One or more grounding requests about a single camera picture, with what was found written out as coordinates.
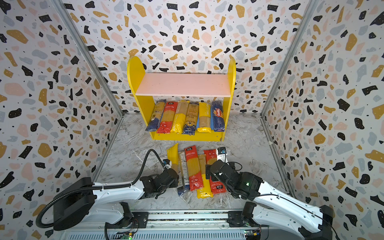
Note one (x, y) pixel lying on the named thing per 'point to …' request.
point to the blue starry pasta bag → (190, 124)
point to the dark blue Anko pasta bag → (153, 124)
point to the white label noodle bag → (183, 185)
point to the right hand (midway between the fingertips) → (211, 163)
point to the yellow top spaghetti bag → (172, 156)
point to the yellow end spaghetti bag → (206, 192)
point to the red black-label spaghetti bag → (165, 124)
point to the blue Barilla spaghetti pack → (218, 116)
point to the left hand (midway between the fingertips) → (179, 175)
